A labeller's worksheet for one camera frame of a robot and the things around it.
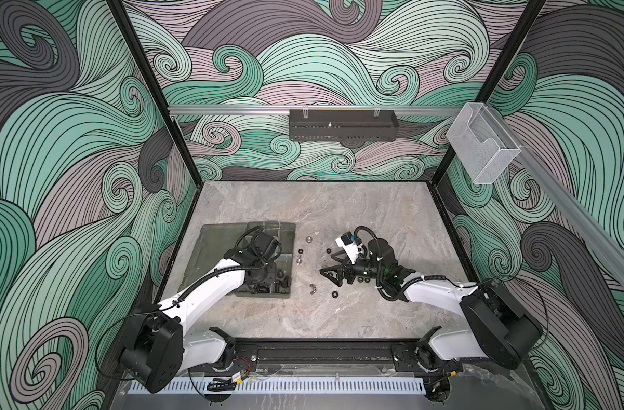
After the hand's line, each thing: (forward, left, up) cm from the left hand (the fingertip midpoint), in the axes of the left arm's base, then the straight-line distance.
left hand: (268, 271), depth 84 cm
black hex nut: (-5, -23, -6) cm, 24 cm away
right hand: (+1, -19, +4) cm, 20 cm away
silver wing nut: (-3, -16, -7) cm, 17 cm away
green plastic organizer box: (+15, +22, -6) cm, 27 cm away
